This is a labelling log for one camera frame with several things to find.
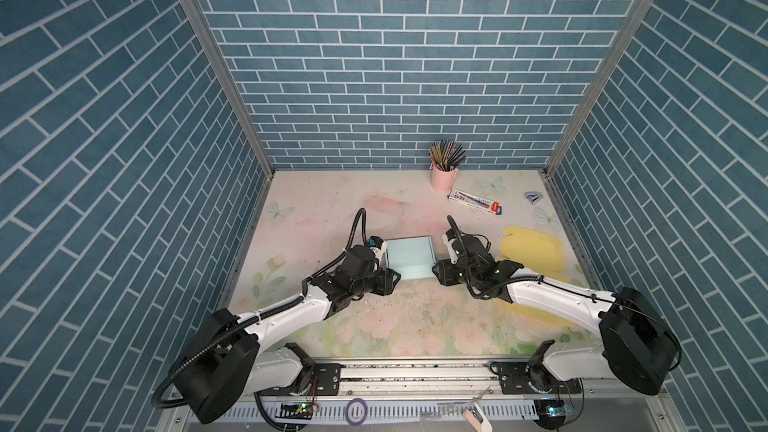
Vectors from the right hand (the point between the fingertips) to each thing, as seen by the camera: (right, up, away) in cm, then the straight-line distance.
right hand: (435, 264), depth 86 cm
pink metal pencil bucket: (+6, +25, +23) cm, 35 cm away
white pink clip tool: (+7, -31, -18) cm, 36 cm away
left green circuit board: (-36, -33, -14) cm, 50 cm away
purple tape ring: (-19, -32, -18) cm, 42 cm away
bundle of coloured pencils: (+7, +35, +25) cm, 44 cm away
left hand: (-12, -3, -2) cm, 12 cm away
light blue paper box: (-7, +1, +5) cm, 9 cm away
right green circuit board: (+26, -32, -16) cm, 44 cm away
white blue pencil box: (+18, +18, +25) cm, 36 cm away
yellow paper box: (+36, 0, +12) cm, 38 cm away
